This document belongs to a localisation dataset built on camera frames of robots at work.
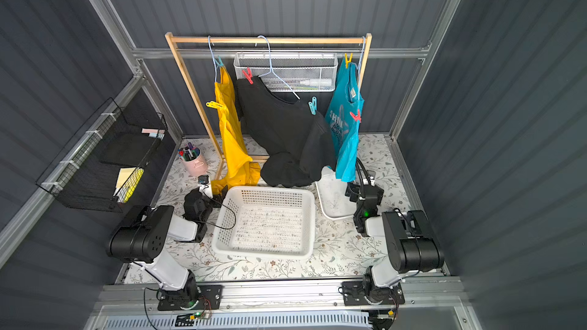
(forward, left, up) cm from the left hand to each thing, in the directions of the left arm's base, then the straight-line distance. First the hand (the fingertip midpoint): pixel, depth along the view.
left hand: (213, 186), depth 94 cm
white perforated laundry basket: (-14, -23, -6) cm, 27 cm away
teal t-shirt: (+18, -54, +19) cm, 60 cm away
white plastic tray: (-1, -50, -6) cm, 51 cm away
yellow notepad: (-16, +12, +27) cm, 34 cm away
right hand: (0, -64, +2) cm, 65 cm away
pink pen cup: (+10, +10, +5) cm, 15 cm away
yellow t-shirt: (-6, -16, +19) cm, 26 cm away
